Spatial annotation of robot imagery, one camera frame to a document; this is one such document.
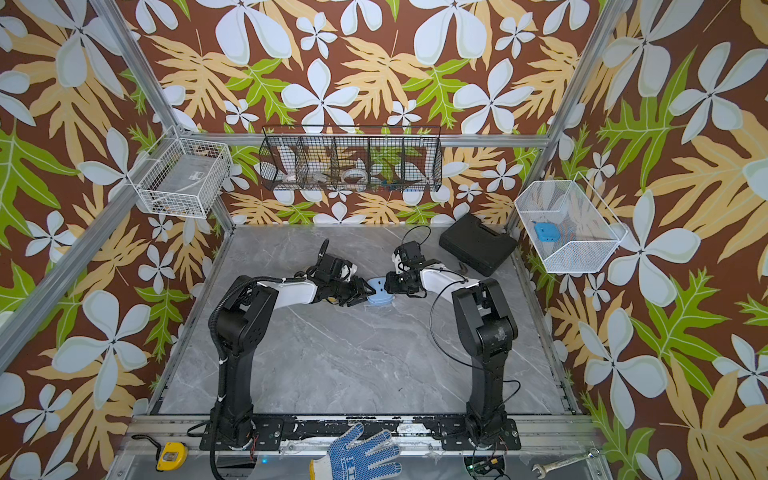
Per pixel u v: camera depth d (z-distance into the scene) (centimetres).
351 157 97
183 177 85
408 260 80
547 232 84
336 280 87
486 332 52
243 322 55
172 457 70
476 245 111
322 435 75
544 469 69
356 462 70
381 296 98
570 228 84
